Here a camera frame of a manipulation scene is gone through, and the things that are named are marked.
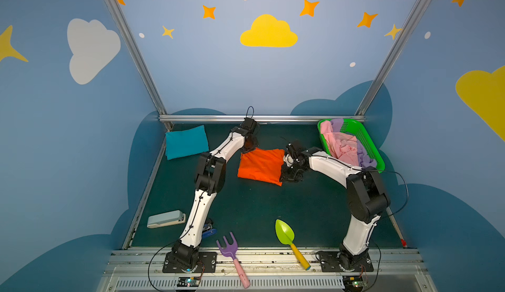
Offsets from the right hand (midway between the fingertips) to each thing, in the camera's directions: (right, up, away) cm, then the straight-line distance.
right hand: (282, 178), depth 92 cm
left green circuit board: (-38, -34, -22) cm, 55 cm away
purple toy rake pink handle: (-23, -26, -17) cm, 38 cm away
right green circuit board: (+23, -35, -21) cm, 47 cm away
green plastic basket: (+47, +13, +11) cm, 50 cm away
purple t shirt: (+43, +8, +6) cm, 44 cm away
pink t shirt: (+33, +15, +10) cm, 38 cm away
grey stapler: (-48, -15, -12) cm, 52 cm away
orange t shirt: (-8, +5, +9) cm, 13 cm away
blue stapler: (-33, -19, -13) cm, 40 cm away
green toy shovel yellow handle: (0, -22, -11) cm, 24 cm away
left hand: (-13, +15, +14) cm, 24 cm away
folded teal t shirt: (-55, +17, +23) cm, 62 cm away
